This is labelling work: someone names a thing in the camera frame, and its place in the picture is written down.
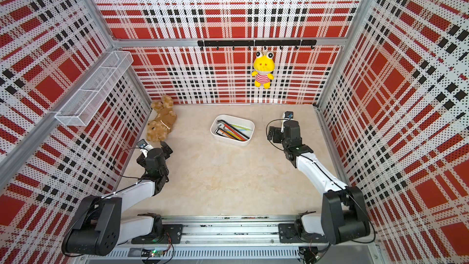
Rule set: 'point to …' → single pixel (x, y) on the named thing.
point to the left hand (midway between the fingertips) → (157, 145)
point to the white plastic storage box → (243, 122)
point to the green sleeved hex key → (242, 128)
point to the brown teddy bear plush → (159, 128)
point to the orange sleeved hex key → (227, 134)
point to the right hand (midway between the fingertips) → (281, 127)
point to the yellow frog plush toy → (263, 64)
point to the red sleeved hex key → (232, 131)
